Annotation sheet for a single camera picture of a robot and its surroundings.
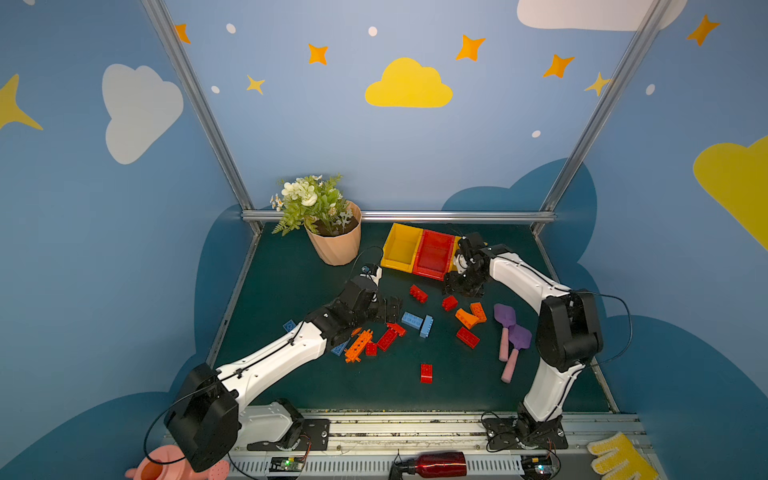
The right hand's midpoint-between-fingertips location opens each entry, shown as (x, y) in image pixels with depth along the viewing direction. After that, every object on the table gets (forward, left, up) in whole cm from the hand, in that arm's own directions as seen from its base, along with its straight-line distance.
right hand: (455, 289), depth 93 cm
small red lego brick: (-18, +26, -6) cm, 32 cm away
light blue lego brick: (-8, +13, -6) cm, 17 cm away
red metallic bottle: (-46, +9, -3) cm, 47 cm away
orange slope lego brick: (-7, -4, -7) cm, 10 cm away
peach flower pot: (+12, +39, +9) cm, 42 cm away
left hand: (-10, +20, +9) cm, 24 cm away
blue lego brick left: (-19, +35, -7) cm, 41 cm away
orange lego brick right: (-3, -8, -7) cm, 11 cm away
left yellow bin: (+22, +18, -6) cm, 29 cm away
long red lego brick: (-14, +20, -6) cm, 25 cm away
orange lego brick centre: (-13, +31, -6) cm, 34 cm away
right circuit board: (-44, -18, -9) cm, 49 cm away
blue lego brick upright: (-11, +9, -6) cm, 15 cm away
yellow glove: (-43, -38, -7) cm, 58 cm away
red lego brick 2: (-1, +1, -7) cm, 7 cm away
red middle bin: (+18, +6, -6) cm, 20 cm away
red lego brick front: (-25, +9, -7) cm, 27 cm away
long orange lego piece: (-18, +30, -7) cm, 35 cm away
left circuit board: (-48, +43, -8) cm, 65 cm away
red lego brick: (+1, +11, -6) cm, 13 cm away
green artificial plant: (+15, +44, +21) cm, 52 cm away
